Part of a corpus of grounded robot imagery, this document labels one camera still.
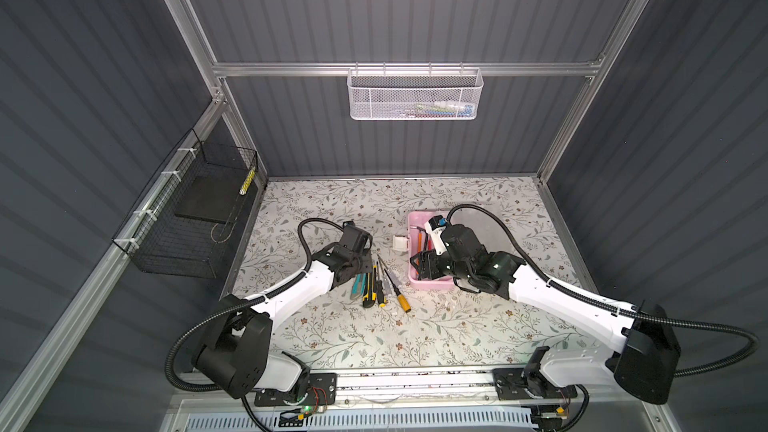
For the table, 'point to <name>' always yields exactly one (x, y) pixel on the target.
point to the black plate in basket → (217, 198)
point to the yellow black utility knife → (369, 297)
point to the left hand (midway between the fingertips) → (363, 258)
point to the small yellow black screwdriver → (379, 288)
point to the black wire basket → (182, 224)
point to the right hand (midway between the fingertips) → (422, 259)
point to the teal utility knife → (358, 286)
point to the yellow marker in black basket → (247, 182)
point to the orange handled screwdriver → (404, 302)
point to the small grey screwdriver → (386, 287)
